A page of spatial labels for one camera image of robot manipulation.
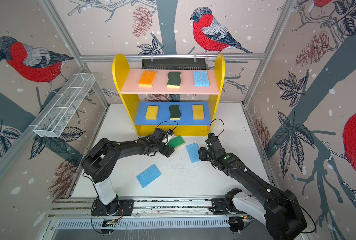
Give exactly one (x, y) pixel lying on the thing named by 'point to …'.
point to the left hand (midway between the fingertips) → (168, 146)
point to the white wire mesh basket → (64, 104)
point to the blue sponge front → (148, 176)
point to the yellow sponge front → (198, 112)
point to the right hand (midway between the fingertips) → (200, 153)
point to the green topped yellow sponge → (176, 142)
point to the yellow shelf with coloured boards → (185, 101)
